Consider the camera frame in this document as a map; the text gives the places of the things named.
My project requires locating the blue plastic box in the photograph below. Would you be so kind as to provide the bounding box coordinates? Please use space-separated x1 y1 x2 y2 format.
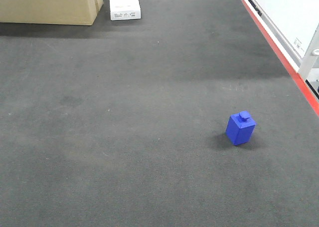
225 110 257 147

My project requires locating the brown cardboard box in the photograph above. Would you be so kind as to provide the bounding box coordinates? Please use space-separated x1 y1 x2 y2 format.
0 0 104 26

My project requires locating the long white carton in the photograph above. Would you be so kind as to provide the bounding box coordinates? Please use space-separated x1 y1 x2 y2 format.
109 0 142 21

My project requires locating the dark grey conveyor, red edge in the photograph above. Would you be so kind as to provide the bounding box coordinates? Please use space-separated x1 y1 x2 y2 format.
0 0 319 227

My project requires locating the pale grey metal post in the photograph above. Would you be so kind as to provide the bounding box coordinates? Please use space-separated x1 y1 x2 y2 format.
298 23 319 82

